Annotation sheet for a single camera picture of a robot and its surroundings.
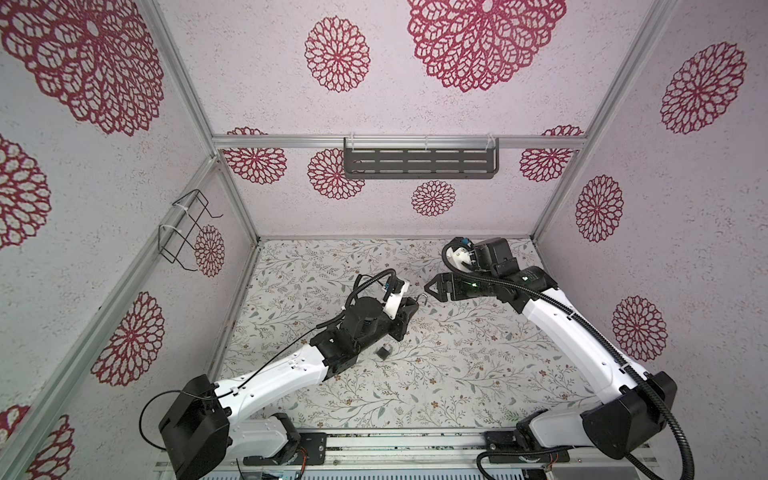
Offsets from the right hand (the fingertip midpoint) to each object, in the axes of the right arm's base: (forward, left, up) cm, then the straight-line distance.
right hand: (437, 281), depth 76 cm
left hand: (-6, +7, -4) cm, 10 cm away
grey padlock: (-8, +14, -25) cm, 30 cm away
